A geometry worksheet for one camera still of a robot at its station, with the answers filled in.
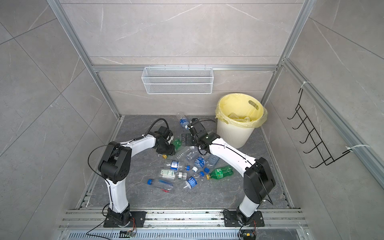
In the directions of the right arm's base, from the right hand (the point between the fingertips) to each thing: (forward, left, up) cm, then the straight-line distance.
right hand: (189, 137), depth 86 cm
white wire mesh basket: (+39, +7, +13) cm, 42 cm away
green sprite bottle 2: (-18, -17, -12) cm, 27 cm away
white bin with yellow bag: (+20, -33, -3) cm, 39 cm away
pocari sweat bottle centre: (-10, -6, -11) cm, 16 cm away
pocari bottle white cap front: (-22, -1, -12) cm, 25 cm away
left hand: (+1, +13, -15) cm, 19 cm away
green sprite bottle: (+4, +9, -12) cm, 15 cm away
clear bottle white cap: (-5, +3, -13) cm, 14 cm away
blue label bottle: (+25, +5, -11) cm, 28 cm away
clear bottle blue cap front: (-24, +14, -13) cm, 30 cm away
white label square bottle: (-18, +11, -12) cm, 24 cm away
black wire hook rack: (-10, -59, +14) cm, 62 cm away
